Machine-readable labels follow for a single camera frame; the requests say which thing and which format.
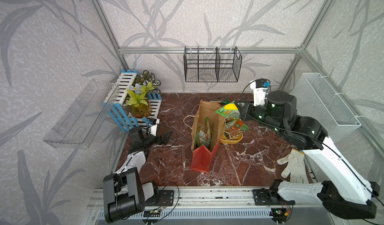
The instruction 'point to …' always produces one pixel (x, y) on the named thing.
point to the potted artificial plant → (138, 93)
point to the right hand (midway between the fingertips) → (235, 101)
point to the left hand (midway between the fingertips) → (164, 129)
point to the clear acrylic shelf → (78, 126)
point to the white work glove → (296, 168)
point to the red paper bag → (201, 156)
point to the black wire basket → (212, 65)
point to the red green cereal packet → (235, 125)
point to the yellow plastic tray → (233, 138)
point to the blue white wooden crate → (113, 103)
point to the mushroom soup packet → (203, 137)
